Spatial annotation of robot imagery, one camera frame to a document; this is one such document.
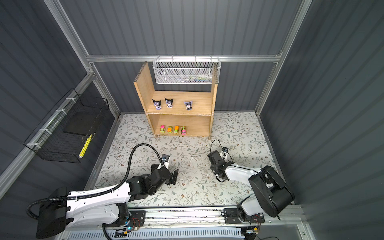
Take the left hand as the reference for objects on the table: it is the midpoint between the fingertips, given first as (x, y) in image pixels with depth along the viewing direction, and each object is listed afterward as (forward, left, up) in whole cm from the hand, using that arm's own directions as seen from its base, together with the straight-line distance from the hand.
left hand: (171, 168), depth 80 cm
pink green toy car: (+29, +7, -1) cm, 30 cm away
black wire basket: (+12, +52, +17) cm, 56 cm away
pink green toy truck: (+27, -7, -2) cm, 28 cm away
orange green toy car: (+29, +2, -1) cm, 29 cm away
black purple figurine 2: (+29, 0, +21) cm, 36 cm away
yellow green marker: (+5, +38, +17) cm, 42 cm away
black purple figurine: (+28, +6, +22) cm, 36 cm away
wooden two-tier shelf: (+25, -4, +17) cm, 30 cm away
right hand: (+6, -28, -10) cm, 31 cm away
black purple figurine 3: (+26, -11, +22) cm, 35 cm away
